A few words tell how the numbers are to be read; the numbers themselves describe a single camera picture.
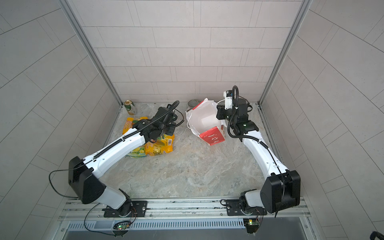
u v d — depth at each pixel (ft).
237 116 1.90
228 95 2.19
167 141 2.99
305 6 2.33
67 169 1.39
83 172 1.33
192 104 3.47
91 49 2.83
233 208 2.32
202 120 3.29
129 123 3.16
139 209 2.33
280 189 1.30
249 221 2.27
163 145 2.91
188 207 2.37
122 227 2.10
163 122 1.94
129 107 3.36
